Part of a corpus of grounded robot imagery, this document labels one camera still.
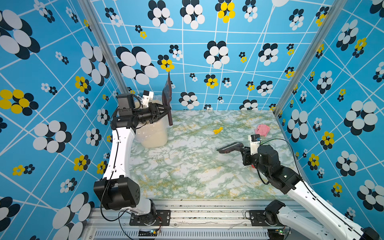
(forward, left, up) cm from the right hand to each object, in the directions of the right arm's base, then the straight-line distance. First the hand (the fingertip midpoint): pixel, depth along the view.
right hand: (243, 148), depth 76 cm
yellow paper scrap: (+27, +9, -20) cm, 35 cm away
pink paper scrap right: (+27, -23, -19) cm, 40 cm away
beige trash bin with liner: (+10, +49, -1) cm, 50 cm away
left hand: (+10, +36, +18) cm, 42 cm away
